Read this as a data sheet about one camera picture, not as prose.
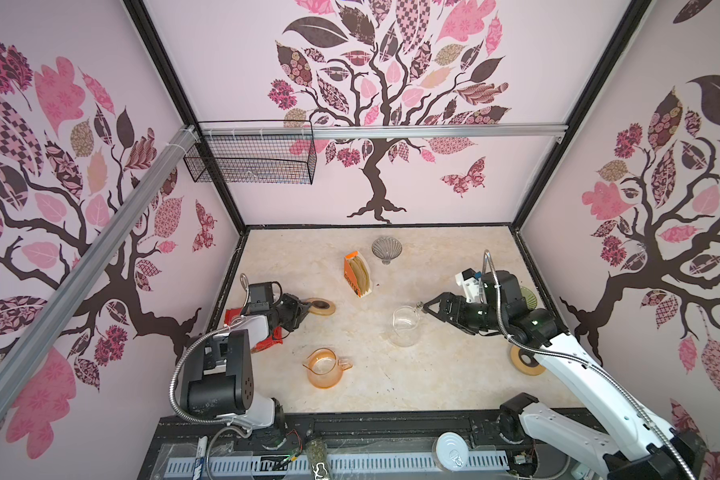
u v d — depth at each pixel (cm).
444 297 66
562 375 48
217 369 49
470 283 70
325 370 85
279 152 95
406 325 93
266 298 74
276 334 88
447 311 65
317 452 68
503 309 56
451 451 66
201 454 70
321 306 94
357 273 97
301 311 84
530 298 91
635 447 39
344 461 64
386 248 107
